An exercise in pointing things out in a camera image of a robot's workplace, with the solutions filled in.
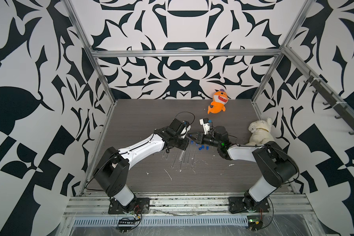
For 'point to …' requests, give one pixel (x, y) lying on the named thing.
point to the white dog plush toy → (260, 132)
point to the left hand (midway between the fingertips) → (186, 140)
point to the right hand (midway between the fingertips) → (188, 133)
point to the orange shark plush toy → (220, 99)
